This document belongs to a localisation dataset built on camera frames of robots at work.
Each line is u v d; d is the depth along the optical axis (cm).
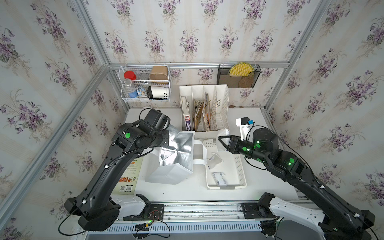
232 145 53
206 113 91
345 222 38
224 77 94
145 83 94
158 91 93
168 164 89
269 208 62
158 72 89
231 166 89
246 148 52
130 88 86
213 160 90
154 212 73
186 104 88
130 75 91
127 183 82
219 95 103
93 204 36
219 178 81
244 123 55
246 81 96
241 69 94
